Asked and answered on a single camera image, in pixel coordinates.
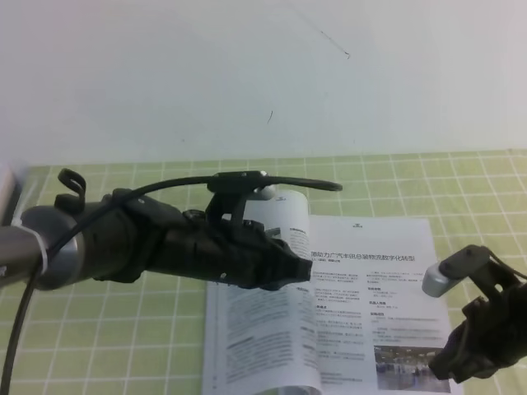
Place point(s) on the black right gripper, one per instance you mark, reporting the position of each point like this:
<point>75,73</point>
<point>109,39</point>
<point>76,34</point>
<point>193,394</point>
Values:
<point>493,334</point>

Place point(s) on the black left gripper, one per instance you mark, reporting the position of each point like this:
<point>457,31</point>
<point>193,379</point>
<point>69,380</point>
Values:
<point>218,244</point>

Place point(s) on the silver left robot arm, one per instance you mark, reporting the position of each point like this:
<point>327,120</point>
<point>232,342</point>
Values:
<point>22,246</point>

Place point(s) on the white box at left edge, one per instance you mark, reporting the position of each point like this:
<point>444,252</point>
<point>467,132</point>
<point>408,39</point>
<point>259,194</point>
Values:
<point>10,194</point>

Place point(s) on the black camera mount with cable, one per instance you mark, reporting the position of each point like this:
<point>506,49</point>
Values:
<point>231,191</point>

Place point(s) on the white robotics magazine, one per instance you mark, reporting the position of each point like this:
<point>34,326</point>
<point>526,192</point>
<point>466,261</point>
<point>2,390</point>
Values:
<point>360,325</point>

